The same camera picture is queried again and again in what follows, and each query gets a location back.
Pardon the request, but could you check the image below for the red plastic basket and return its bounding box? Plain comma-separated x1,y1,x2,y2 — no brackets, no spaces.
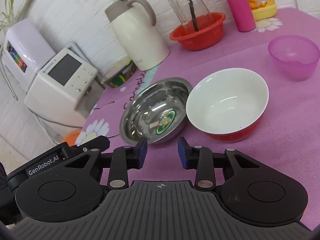
169,12,226,51

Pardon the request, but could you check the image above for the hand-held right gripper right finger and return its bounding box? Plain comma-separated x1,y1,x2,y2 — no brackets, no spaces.
177,137,260,190

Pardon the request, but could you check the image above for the white wall water purifier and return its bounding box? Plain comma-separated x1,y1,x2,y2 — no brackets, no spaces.
0,19,56,100

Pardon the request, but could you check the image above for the stainless steel bowl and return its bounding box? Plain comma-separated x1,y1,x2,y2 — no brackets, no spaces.
119,77,193,145

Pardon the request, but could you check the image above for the glass pitcher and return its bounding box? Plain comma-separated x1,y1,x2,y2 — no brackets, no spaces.
163,0,214,33

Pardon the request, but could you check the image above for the pink thermos bottle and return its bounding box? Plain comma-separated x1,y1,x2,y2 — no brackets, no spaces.
209,0,257,32

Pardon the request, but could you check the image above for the white appliance with screen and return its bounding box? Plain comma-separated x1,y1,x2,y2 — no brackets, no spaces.
24,47,105,129

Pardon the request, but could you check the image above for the red ceramic bowl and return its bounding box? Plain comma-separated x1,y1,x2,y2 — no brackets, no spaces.
185,68,269,142

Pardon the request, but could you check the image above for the pink floral tablecloth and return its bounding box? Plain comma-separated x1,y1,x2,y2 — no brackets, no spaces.
82,6,320,232

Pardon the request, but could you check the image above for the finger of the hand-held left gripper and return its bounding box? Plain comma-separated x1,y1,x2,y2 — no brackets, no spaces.
75,135,110,153

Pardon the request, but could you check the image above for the orange plastic basin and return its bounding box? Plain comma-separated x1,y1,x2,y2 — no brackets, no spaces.
61,129,83,145

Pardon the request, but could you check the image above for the black stirring stick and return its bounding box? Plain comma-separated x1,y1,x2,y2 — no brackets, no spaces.
183,0,200,32

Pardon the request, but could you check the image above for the purple plastic bowl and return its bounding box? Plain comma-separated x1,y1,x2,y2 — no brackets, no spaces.
268,35,320,81

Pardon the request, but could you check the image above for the green plant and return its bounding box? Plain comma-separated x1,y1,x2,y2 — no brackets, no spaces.
0,0,19,30

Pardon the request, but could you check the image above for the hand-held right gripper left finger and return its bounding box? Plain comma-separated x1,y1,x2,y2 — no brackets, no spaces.
64,137,148,190

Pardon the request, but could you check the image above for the yellow detergent bottle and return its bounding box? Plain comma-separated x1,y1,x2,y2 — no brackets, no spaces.
239,0,278,22

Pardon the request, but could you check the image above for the small patterned tin bowl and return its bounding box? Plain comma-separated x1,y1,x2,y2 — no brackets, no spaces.
101,57,137,89

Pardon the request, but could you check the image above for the white thermal jug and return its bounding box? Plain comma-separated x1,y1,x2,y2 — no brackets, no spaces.
104,0,170,72

